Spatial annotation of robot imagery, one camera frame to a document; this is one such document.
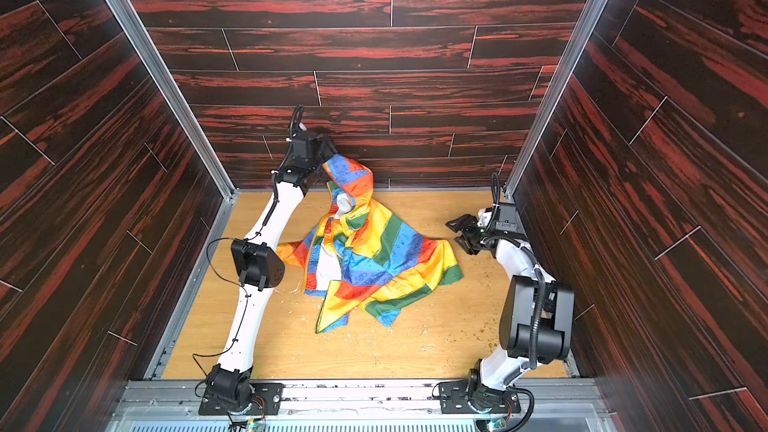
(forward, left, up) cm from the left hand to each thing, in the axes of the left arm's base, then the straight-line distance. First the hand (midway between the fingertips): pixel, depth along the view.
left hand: (328, 141), depth 97 cm
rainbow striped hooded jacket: (-30, -11, -24) cm, 40 cm away
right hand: (-25, -41, -14) cm, 50 cm away
